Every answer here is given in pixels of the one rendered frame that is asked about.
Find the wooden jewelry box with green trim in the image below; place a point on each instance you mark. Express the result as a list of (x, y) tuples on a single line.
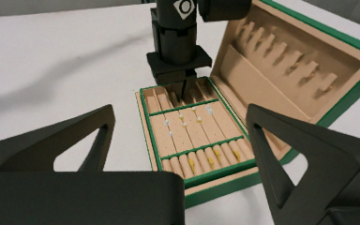
[(274, 78)]

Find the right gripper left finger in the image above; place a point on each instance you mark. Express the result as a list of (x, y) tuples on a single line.
[(36, 150)]

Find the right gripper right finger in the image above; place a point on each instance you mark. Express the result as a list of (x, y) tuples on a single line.
[(331, 180)]

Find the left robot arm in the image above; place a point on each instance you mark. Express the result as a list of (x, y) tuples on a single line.
[(177, 14)]

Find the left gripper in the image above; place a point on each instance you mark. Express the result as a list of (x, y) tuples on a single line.
[(178, 60)]

